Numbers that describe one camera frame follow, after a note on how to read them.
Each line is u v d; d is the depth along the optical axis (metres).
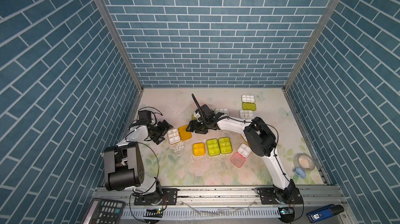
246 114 1.05
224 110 1.05
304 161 0.86
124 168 0.44
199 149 0.89
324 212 0.67
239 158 0.87
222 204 0.73
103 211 0.68
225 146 0.90
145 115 0.74
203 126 0.84
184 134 0.96
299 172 0.79
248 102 1.12
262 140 0.57
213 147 0.89
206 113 0.79
